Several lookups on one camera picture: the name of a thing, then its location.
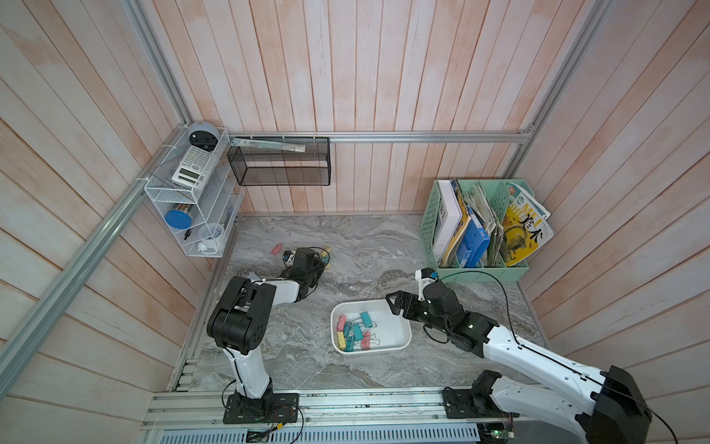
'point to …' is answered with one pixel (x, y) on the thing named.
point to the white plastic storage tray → (394, 331)
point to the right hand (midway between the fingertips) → (394, 297)
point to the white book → (447, 217)
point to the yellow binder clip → (341, 339)
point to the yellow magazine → (527, 227)
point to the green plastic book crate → (488, 198)
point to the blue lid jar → (179, 218)
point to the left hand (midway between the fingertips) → (325, 263)
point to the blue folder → (474, 243)
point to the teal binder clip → (349, 343)
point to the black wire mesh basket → (266, 166)
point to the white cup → (211, 235)
